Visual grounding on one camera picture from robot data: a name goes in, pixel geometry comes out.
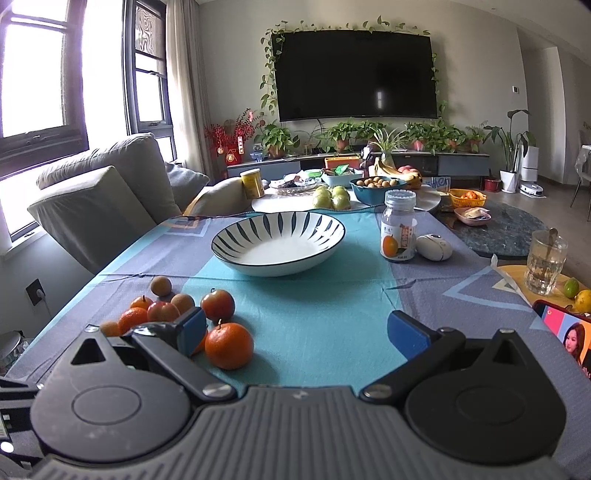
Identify brown kiwi-like fruit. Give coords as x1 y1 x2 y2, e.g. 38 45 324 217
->
170 293 195 315

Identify large orange mandarin with stem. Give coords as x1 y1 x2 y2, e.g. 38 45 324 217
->
204 323 253 370

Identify red plum fruit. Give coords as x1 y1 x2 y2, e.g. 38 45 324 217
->
147 301 180 322

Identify smartphone with lit screen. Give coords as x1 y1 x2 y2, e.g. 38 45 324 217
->
533 300 591 378

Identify brown longan fruit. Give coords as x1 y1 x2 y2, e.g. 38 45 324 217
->
150 276 172 298

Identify red apple-like fruit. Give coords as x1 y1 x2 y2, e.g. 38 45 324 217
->
200 289 235 322

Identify yellow lemon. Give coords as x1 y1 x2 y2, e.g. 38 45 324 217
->
573 289 591 314

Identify green lime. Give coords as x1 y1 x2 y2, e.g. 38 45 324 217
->
563 278 580 299

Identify glass cup with spoon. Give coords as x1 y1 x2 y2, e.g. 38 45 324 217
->
525 228 568 295

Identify white oval gadget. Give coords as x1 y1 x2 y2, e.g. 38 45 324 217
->
416 234 453 262

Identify dark marble round table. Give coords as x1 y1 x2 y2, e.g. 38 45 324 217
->
436 200 547 260

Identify blue grey patterned tablecloth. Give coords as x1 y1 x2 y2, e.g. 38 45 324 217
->
9 212 590 479

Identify pink dish with snacks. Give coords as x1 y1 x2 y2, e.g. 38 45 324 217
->
454 207 492 227

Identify clear candy jar orange label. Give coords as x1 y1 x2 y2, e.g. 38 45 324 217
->
381 190 417 262

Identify grey sofa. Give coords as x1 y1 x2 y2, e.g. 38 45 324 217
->
27 134 252 274

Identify orange basket of mandarins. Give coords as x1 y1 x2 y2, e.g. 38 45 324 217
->
449 189 487 209

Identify white bowl with blue stripes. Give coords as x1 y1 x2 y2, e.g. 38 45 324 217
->
211 211 346 277

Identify banana bunch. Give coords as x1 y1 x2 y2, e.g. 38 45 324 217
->
369 157 423 190

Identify tv cabinet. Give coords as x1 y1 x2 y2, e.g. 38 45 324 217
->
225 150 492 186

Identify blue bowl of longans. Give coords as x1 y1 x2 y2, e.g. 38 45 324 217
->
349 177 409 206

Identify yellow can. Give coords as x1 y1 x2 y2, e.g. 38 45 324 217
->
240 168 264 200

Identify green apples on tray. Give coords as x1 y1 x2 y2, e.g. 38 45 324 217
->
312 186 352 211

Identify round white coffee table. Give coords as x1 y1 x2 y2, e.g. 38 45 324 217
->
252 177 444 213

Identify tall potted plant white pot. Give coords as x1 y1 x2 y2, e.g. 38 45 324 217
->
484 109 537 194

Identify red flower decoration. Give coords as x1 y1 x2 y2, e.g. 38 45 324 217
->
205 109 263 166

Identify black wall television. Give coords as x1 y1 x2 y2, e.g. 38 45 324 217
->
273 30 438 121

